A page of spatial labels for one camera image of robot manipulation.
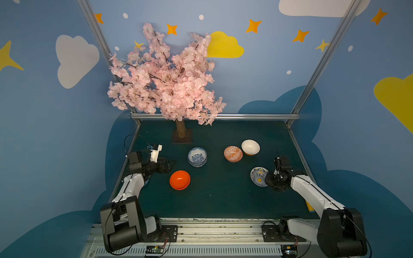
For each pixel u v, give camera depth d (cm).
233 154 102
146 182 90
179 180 89
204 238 73
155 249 72
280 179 64
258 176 93
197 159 96
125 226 42
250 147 104
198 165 93
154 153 77
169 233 75
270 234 74
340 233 41
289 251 72
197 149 96
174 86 65
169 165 77
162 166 76
